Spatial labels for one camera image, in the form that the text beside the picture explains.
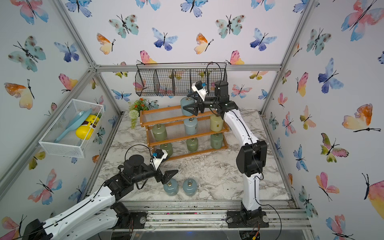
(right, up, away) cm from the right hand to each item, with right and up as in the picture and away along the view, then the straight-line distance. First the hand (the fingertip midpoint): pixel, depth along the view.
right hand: (187, 100), depth 76 cm
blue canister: (-8, -45, +1) cm, 45 cm away
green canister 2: (-12, -27, +15) cm, 33 cm away
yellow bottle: (-47, -16, -7) cm, 50 cm away
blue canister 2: (+1, -44, +1) cm, 44 cm away
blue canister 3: (+2, -14, +9) cm, 16 cm away
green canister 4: (+17, -22, +17) cm, 33 cm away
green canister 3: (+2, -25, +16) cm, 29 cm away
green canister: (-15, -17, +5) cm, 23 cm away
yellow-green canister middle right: (+16, -12, +10) cm, 22 cm away
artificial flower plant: (-37, 0, +28) cm, 46 cm away
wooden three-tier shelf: (-7, -19, +13) cm, 24 cm away
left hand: (-7, -32, -3) cm, 32 cm away
